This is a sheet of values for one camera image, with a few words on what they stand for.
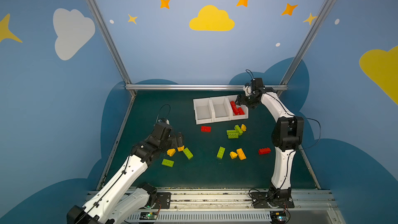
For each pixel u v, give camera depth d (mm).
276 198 658
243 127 1006
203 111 1096
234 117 1032
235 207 742
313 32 861
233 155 879
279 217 714
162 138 581
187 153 889
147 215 707
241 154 887
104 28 840
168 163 861
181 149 890
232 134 984
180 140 698
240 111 1076
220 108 1083
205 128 997
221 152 898
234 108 1098
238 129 984
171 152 878
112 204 403
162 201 738
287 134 566
